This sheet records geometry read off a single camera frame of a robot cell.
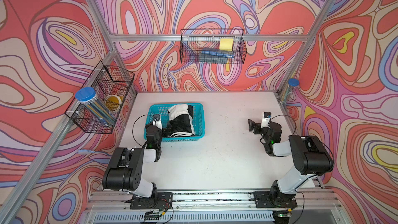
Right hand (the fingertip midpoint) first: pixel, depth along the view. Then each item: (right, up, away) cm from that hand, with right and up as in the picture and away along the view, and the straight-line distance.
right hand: (256, 122), depth 96 cm
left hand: (-59, +1, -4) cm, 59 cm away
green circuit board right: (+3, -40, -26) cm, 48 cm away
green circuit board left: (-58, -41, -24) cm, 75 cm away
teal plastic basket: (-61, +8, +5) cm, 62 cm away
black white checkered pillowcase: (-47, 0, -5) cm, 47 cm away
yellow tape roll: (-76, +12, -25) cm, 81 cm away
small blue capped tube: (+27, +27, +8) cm, 39 cm away
